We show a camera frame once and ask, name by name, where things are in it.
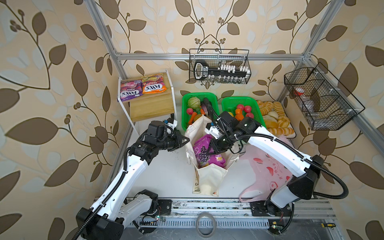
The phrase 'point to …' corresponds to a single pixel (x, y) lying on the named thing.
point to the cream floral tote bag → (207, 180)
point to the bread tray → (275, 120)
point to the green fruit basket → (229, 104)
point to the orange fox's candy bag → (153, 83)
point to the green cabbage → (194, 102)
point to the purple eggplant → (204, 107)
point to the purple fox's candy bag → (130, 89)
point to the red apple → (247, 109)
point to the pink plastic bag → (270, 172)
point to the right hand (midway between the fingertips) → (209, 154)
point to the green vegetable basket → (186, 117)
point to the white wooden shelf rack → (147, 96)
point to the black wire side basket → (327, 104)
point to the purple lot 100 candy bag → (200, 150)
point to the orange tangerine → (238, 112)
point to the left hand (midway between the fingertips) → (190, 139)
